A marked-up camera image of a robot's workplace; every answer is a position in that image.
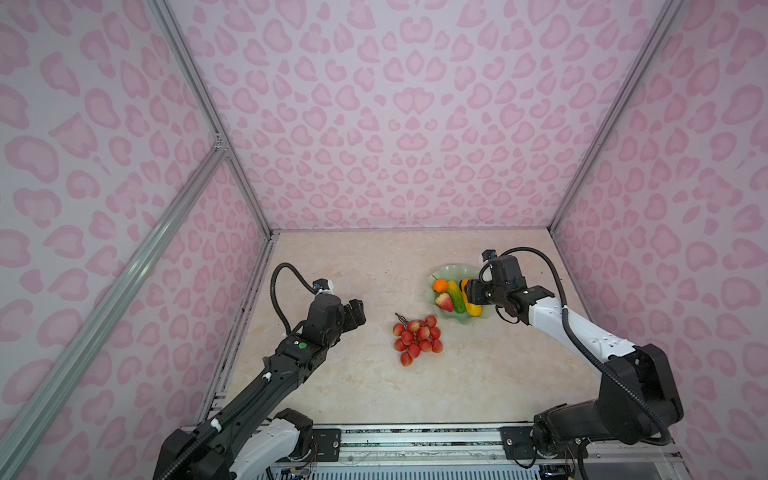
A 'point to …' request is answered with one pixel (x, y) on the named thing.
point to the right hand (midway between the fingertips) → (475, 284)
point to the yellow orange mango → (474, 310)
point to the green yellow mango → (457, 296)
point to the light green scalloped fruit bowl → (457, 272)
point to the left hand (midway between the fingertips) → (354, 302)
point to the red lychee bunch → (415, 337)
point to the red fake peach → (444, 301)
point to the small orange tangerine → (440, 285)
